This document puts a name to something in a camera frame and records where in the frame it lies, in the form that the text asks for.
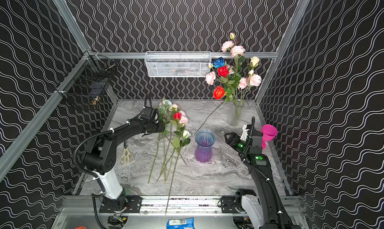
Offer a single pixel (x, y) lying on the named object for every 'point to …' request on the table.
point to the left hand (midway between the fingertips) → (167, 128)
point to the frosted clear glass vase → (234, 118)
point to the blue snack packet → (181, 223)
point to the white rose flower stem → (184, 143)
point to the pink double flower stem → (215, 73)
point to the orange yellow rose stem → (154, 158)
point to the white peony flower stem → (165, 117)
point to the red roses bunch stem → (178, 120)
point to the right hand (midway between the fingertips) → (229, 137)
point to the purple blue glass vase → (204, 140)
